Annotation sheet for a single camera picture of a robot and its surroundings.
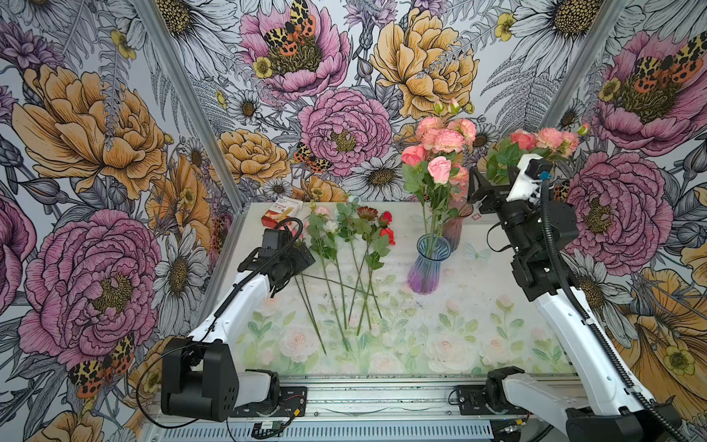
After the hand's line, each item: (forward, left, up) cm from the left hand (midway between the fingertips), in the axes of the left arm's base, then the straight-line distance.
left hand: (301, 270), depth 86 cm
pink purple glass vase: (+2, -40, -6) cm, 40 cm away
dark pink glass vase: (+18, -51, -2) cm, 54 cm away
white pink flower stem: (+24, -4, -9) cm, 26 cm away
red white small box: (+35, +13, -9) cm, 39 cm away
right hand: (+4, -46, +34) cm, 57 cm away
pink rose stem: (-2, -4, +21) cm, 22 cm away
